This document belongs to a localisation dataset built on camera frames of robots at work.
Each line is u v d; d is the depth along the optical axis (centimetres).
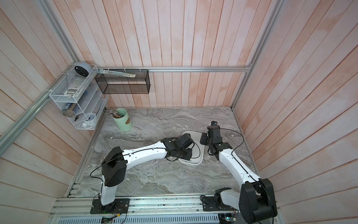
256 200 40
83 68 80
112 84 105
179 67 97
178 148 64
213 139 65
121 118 95
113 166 47
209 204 73
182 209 73
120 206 74
